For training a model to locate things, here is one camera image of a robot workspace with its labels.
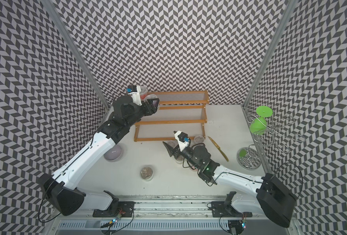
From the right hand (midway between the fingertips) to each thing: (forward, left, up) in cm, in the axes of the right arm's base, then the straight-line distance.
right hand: (169, 139), depth 72 cm
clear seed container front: (-11, +14, -18) cm, 25 cm away
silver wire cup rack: (+3, -48, +1) cm, 48 cm away
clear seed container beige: (-2, -5, -21) cm, 21 cm away
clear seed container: (+10, -17, -17) cm, 26 cm away
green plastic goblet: (+6, -45, +2) cm, 46 cm away
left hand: (+14, +7, +13) cm, 20 cm away
